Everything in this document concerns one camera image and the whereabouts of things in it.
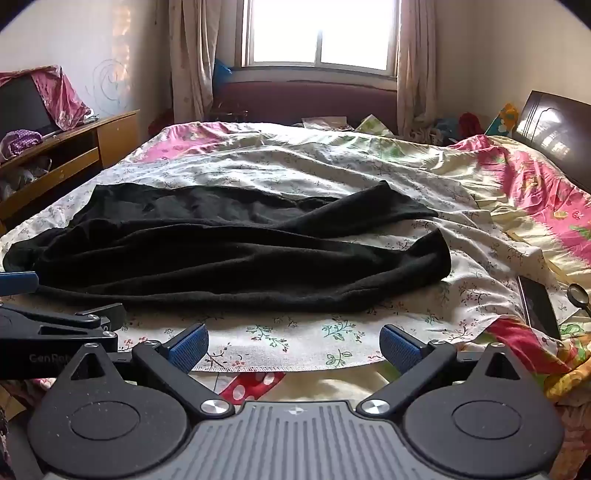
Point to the pink floral quilt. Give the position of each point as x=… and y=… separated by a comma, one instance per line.
x=545, y=184

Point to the black smartphone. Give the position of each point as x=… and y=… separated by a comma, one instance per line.
x=538, y=307

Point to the green white packet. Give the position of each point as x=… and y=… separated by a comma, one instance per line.
x=373, y=125

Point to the purple cloth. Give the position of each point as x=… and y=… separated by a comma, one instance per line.
x=21, y=141

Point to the window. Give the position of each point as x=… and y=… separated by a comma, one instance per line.
x=318, y=32

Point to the black television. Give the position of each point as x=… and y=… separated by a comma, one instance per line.
x=23, y=106

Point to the small magnifying glass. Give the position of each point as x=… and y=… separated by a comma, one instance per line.
x=577, y=294

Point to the beige curtain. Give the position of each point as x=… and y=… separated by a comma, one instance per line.
x=191, y=60
x=415, y=69

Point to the maroon window bench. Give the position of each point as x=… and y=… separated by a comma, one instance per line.
x=300, y=99

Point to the blue bag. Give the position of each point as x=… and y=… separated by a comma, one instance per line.
x=221, y=74

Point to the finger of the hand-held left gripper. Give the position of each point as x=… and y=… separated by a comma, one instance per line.
x=69, y=321
x=18, y=282

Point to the red cloth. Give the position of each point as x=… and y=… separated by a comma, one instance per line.
x=470, y=123

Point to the black pants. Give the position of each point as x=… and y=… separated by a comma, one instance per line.
x=231, y=258

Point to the dark wooden headboard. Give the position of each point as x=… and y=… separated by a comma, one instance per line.
x=554, y=129

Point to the grey cloth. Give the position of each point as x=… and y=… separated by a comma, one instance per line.
x=23, y=177

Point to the colourful pillow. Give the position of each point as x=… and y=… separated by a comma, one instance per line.
x=505, y=117

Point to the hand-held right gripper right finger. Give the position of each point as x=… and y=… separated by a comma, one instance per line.
x=399, y=348

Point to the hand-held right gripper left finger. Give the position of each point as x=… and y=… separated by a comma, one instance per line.
x=189, y=347

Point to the white floral bedsheet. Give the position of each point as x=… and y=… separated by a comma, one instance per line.
x=369, y=295

